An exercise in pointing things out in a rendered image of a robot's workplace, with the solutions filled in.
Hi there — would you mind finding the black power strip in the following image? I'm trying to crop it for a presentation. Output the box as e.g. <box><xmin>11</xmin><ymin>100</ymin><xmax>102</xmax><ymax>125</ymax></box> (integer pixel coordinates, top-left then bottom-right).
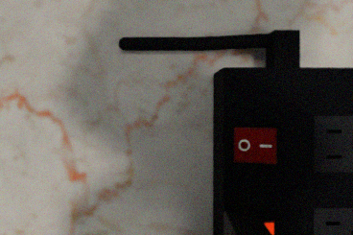
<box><xmin>119</xmin><ymin>30</ymin><xmax>353</xmax><ymax>235</ymax></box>

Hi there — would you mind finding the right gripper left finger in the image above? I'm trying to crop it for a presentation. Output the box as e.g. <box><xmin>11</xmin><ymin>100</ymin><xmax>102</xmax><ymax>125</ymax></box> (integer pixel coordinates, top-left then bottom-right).
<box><xmin>224</xmin><ymin>211</ymin><xmax>252</xmax><ymax>235</ymax></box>

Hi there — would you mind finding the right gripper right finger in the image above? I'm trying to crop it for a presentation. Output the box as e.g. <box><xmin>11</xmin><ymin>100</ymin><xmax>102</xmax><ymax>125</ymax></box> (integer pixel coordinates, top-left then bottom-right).
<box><xmin>240</xmin><ymin>211</ymin><xmax>272</xmax><ymax>235</ymax></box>

